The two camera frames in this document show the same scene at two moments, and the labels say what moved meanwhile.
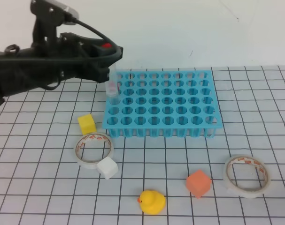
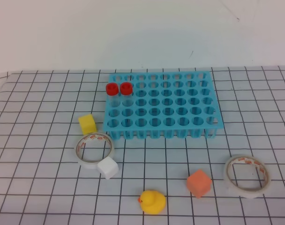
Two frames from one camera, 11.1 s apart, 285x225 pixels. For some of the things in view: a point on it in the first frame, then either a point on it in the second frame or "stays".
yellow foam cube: (87, 124) stays
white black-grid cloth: (53, 163) stays
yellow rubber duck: (152, 202) stays
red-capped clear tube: (111, 86) → (126, 93)
